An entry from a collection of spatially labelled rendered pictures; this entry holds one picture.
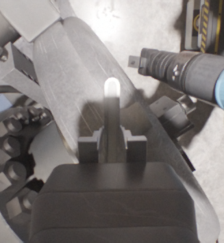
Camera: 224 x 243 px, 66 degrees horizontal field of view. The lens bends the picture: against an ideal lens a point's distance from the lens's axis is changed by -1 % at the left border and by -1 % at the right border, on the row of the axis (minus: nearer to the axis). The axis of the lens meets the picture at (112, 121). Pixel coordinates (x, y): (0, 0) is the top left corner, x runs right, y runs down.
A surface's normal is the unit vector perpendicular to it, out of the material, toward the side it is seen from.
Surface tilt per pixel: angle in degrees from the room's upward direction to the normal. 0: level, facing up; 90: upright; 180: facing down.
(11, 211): 38
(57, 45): 49
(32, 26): 23
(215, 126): 0
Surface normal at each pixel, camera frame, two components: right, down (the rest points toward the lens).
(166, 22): 0.05, 0.32
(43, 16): 0.26, 0.59
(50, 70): -0.33, -0.28
